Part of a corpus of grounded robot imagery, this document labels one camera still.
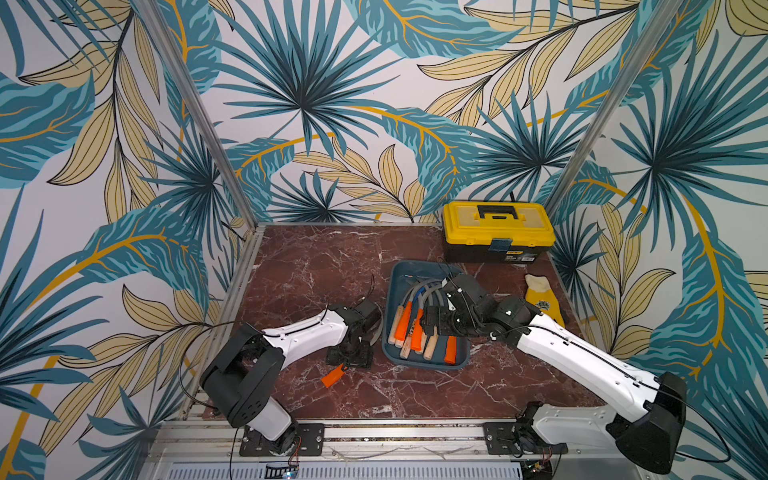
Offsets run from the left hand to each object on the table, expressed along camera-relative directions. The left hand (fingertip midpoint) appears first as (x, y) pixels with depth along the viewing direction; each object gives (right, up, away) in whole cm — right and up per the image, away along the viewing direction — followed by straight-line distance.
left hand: (352, 368), depth 83 cm
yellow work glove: (+60, +19, +16) cm, 64 cm away
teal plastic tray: (+14, +25, +17) cm, 33 cm away
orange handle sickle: (-5, -2, -1) cm, 6 cm away
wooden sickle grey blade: (+17, +19, +15) cm, 30 cm away
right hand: (+21, +14, -7) cm, 27 cm away
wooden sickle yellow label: (+15, +3, +2) cm, 15 cm away
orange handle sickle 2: (+28, +3, +5) cm, 29 cm away
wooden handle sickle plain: (+22, +5, +4) cm, 23 cm away
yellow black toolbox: (+45, +39, +13) cm, 61 cm away
